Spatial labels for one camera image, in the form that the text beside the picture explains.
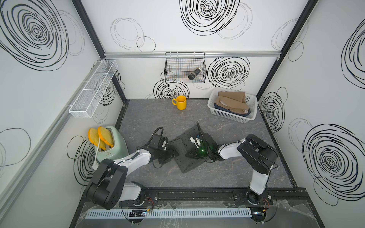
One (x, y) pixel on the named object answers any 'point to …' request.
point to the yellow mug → (180, 101)
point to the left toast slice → (93, 137)
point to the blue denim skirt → (243, 114)
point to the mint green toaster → (120, 149)
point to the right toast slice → (106, 136)
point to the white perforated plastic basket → (251, 99)
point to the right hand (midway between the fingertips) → (186, 156)
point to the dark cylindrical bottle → (194, 74)
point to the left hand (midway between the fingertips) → (176, 156)
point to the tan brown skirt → (234, 101)
